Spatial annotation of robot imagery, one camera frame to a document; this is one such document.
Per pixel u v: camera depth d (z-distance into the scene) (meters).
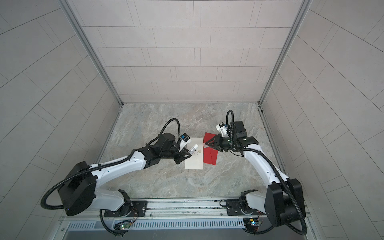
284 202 0.39
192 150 0.77
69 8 0.72
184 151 0.77
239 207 0.71
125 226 0.64
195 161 0.87
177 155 0.69
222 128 0.75
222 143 0.69
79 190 0.40
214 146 0.70
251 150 0.53
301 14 0.73
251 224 0.68
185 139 0.69
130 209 0.68
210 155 0.89
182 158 0.69
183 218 0.70
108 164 0.47
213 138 0.72
